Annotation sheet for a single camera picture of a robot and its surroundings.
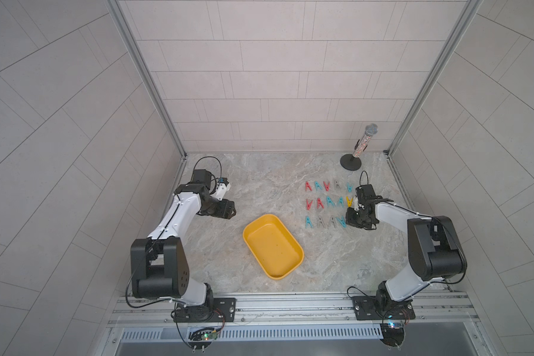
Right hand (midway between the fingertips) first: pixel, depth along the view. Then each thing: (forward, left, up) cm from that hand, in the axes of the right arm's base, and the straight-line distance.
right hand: (347, 218), depth 95 cm
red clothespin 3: (+6, +16, +3) cm, 18 cm away
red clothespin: (+17, +16, +3) cm, 23 cm away
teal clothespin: (+16, +11, +3) cm, 20 cm away
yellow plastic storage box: (-11, +32, +3) cm, 34 cm away
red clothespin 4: (+8, +11, +2) cm, 14 cm away
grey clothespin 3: (-2, +8, +3) cm, 8 cm away
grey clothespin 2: (-2, +13, +3) cm, 13 cm away
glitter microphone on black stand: (+30, -10, +4) cm, 31 cm away
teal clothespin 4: (-1, +18, +3) cm, 18 cm away
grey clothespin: (+17, +1, +2) cm, 17 cm away
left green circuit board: (-39, +55, +5) cm, 67 cm away
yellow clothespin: (+6, -1, +3) cm, 7 cm away
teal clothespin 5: (-2, +4, +3) cm, 5 cm away
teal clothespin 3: (+7, +2, +4) cm, 8 cm away
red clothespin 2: (+16, +6, +3) cm, 17 cm away
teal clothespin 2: (+8, +7, +3) cm, 11 cm away
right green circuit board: (-40, -3, +1) cm, 40 cm away
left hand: (+2, +49, +12) cm, 51 cm away
